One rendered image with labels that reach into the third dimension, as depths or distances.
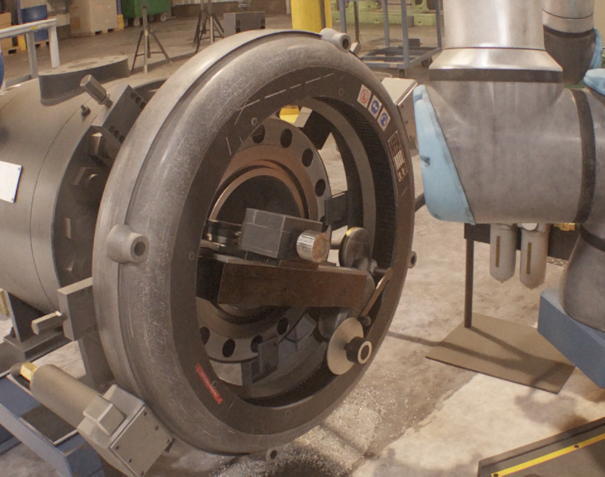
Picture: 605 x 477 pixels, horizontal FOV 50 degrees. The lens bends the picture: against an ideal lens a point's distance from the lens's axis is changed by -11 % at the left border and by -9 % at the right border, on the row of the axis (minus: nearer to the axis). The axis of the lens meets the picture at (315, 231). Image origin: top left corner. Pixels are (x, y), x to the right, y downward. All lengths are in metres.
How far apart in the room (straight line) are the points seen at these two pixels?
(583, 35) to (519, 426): 1.06
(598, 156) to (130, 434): 0.74
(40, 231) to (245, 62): 0.52
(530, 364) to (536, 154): 1.34
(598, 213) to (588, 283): 0.09
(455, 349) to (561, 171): 1.40
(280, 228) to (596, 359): 0.49
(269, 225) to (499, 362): 1.11
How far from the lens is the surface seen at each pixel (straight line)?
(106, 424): 1.03
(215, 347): 1.27
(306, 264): 1.07
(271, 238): 1.03
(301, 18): 4.83
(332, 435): 1.74
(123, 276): 0.98
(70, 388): 1.19
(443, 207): 0.73
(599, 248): 0.79
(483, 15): 0.73
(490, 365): 2.00
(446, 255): 2.68
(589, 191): 0.73
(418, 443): 1.72
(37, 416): 1.53
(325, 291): 1.22
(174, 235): 0.97
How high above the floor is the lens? 1.08
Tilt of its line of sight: 22 degrees down
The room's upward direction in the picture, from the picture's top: 4 degrees counter-clockwise
